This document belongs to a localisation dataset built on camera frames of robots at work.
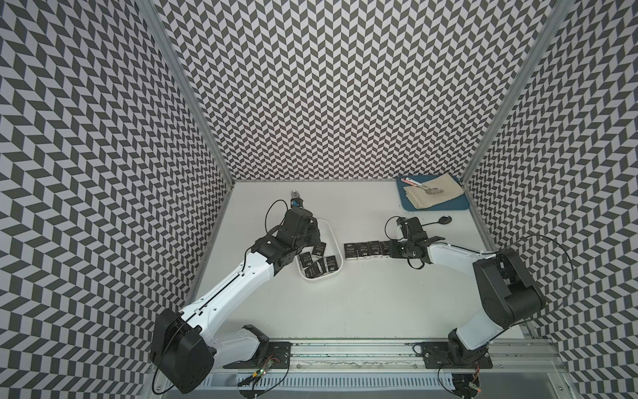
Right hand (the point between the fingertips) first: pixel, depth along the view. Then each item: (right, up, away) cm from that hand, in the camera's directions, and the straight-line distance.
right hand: (391, 252), depth 94 cm
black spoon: (+23, +12, +7) cm, 27 cm away
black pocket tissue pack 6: (-32, -2, -4) cm, 33 cm away
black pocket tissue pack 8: (-23, -3, -5) cm, 24 cm away
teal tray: (+34, +19, +13) cm, 41 cm away
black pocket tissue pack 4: (-3, +2, -1) cm, 3 cm away
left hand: (-29, +10, -15) cm, 34 cm away
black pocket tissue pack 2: (-11, +1, -1) cm, 11 cm away
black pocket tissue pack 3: (-7, +1, -1) cm, 7 cm away
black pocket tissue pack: (-16, 0, -1) cm, 16 cm away
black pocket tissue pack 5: (-28, +1, -1) cm, 28 cm away
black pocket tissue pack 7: (-29, -5, -8) cm, 31 cm away
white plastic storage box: (-24, +7, +2) cm, 25 cm away
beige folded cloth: (+27, +25, +17) cm, 40 cm away
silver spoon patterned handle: (-40, +23, +18) cm, 50 cm away
